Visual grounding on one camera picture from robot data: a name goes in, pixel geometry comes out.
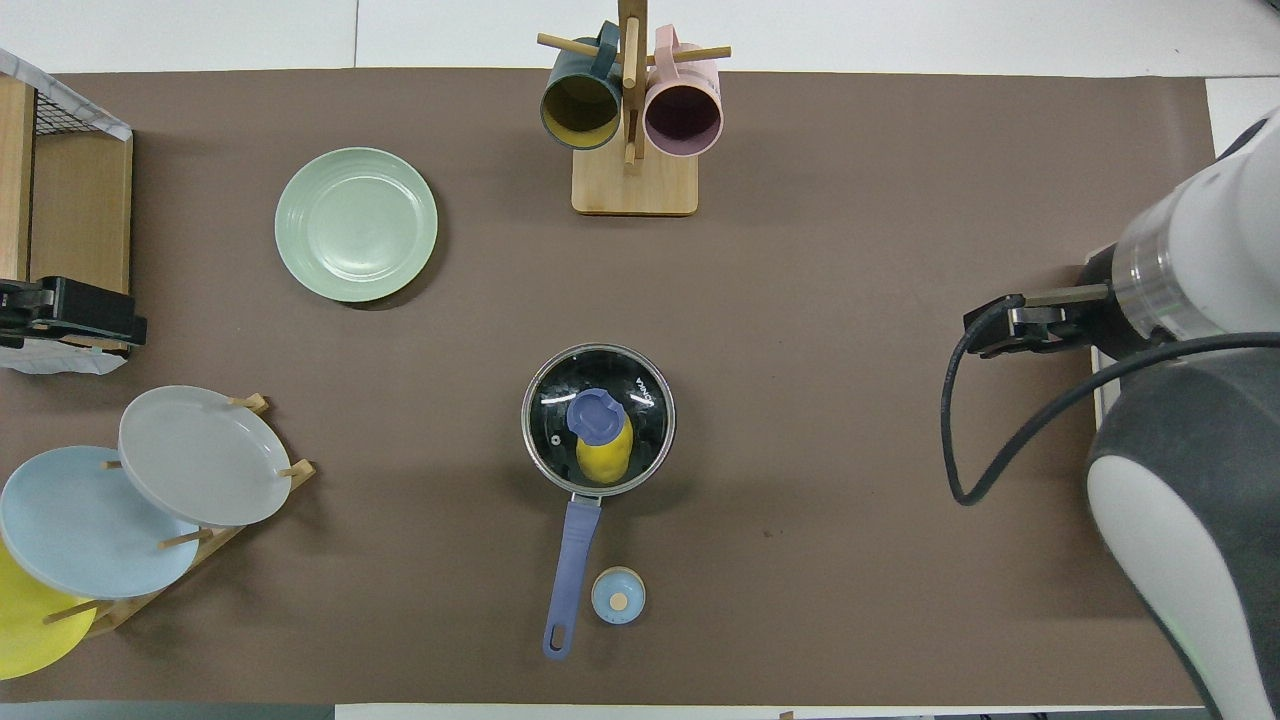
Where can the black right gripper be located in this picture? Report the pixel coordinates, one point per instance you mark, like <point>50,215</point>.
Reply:
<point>1000,330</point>

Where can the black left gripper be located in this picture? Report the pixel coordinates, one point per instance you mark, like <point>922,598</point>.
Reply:
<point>95,315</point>

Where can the glass lid with blue knob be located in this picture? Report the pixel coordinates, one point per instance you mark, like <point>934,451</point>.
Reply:
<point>640,400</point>

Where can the yellow potato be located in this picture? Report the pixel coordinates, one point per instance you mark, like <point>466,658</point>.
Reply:
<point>605,465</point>

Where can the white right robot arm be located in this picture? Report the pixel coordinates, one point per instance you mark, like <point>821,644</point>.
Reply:
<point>1200,250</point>

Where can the grey plate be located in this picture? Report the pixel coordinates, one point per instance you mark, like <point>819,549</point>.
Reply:
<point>200,455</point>

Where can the light blue plate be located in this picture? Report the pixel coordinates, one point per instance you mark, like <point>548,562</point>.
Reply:
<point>80,530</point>

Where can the green plate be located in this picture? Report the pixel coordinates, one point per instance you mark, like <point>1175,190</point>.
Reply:
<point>355,225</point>

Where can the wooden plate rack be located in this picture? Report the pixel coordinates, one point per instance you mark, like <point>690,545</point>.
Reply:
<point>120,612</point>

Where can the yellow plate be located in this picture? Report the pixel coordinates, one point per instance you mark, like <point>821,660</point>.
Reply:
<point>25,630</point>

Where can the white crumpled sheet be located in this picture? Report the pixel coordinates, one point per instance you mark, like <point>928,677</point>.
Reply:
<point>60,362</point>

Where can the thick dark wooden board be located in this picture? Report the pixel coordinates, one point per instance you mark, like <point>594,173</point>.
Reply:
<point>80,220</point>

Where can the light wooden cutting board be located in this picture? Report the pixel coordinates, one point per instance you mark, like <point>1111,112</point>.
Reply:
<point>12,200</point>

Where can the brown table mat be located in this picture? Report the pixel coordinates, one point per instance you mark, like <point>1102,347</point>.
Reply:
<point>800,200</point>

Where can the pink mug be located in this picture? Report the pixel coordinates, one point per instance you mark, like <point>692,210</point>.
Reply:
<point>683,115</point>

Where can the wooden mug rack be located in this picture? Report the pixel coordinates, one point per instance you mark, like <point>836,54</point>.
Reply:
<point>635,190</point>

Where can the teal mug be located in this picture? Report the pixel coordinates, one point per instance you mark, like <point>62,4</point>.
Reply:
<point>580,105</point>

